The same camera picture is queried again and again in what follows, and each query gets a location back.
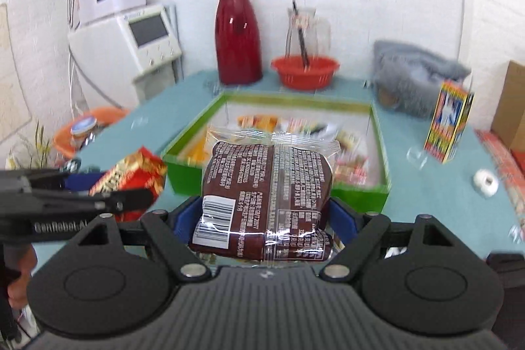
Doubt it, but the clear cookie snack bag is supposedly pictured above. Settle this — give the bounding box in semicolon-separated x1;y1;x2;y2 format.
334;141;368;187

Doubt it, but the red gold snack bag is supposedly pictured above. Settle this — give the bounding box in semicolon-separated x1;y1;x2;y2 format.
89;147;167;222

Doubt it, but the yellow egg pie snack bag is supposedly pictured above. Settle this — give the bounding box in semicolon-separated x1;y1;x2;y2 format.
178;133;213;166

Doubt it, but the brown bread snack bag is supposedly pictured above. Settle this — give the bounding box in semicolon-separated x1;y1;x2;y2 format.
190;127;341;262

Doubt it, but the person's left hand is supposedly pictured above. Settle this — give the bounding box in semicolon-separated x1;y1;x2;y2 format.
5;244;37;310

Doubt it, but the green cardboard box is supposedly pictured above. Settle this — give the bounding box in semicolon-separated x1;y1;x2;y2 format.
162;91;391;212

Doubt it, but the teal patterned tablecloth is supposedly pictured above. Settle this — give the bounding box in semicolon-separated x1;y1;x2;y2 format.
79;71;524;257

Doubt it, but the white machine with screen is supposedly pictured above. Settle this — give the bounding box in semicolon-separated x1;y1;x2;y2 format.
68;4;182;109

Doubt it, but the small white round device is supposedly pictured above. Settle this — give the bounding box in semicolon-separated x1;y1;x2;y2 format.
472;169;499;198

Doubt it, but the yellow juice carton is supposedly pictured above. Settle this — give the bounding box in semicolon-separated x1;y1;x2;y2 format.
424;81;474;163

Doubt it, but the grey fluffy garment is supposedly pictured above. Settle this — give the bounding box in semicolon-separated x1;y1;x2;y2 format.
372;40;472;118

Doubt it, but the plaid red cloth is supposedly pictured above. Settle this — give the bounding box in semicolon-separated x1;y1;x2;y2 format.
475;130;524;229

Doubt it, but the red plastic basket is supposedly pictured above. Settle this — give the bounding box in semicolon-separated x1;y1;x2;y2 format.
271;56;340;92

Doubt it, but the black red tablet case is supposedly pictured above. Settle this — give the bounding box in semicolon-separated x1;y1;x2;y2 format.
486;253;525;349

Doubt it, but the black chopsticks pair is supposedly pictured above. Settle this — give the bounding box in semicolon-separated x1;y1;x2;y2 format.
292;0;310;69

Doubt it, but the brown cardboard box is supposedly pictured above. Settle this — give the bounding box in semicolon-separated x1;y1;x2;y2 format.
491;60;525;153

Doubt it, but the red thermos jug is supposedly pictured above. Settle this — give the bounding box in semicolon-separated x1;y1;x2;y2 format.
215;0;263;85

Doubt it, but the clear glass pitcher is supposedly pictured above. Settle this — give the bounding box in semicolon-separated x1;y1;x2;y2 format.
285;7;331;57

